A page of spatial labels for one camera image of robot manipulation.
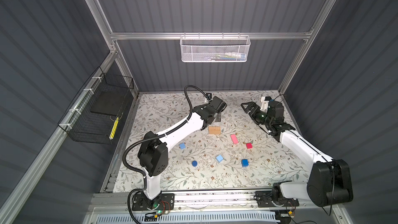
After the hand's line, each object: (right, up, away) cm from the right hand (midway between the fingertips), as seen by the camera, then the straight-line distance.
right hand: (246, 109), depth 84 cm
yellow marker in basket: (-64, -11, -17) cm, 67 cm away
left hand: (-21, -2, +3) cm, 21 cm away
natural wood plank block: (-17, -13, +15) cm, 26 cm away
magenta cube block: (+4, -22, +9) cm, 24 cm away
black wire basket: (-75, -3, -12) cm, 76 cm away
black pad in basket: (-71, +4, -7) cm, 71 cm away
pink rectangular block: (-4, -19, +12) cm, 23 cm away
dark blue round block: (-29, -30, +1) cm, 42 cm away
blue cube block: (0, -30, +2) cm, 30 cm away
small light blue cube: (-36, -22, +9) cm, 44 cm away
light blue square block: (-15, -28, +2) cm, 31 cm away
